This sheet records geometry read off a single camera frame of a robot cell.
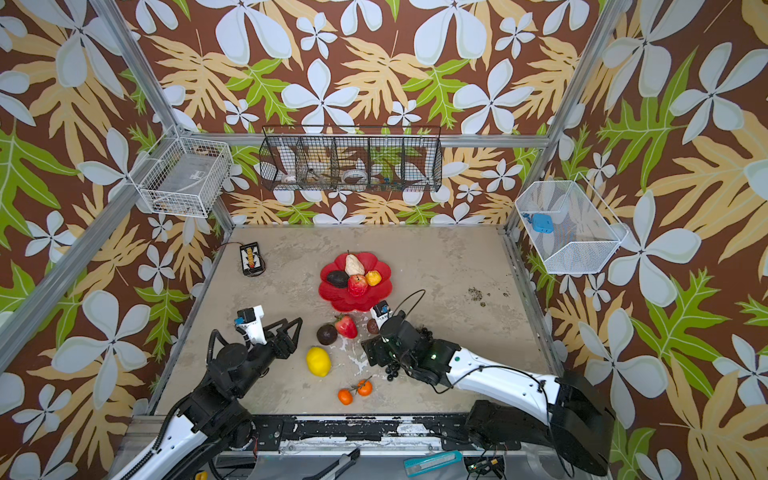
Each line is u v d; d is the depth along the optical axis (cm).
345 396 78
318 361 82
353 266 101
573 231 82
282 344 67
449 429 75
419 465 69
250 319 66
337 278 99
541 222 86
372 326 89
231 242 117
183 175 86
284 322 77
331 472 69
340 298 100
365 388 80
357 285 96
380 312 69
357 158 99
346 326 89
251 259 108
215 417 56
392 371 84
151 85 80
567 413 40
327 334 86
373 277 99
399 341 57
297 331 72
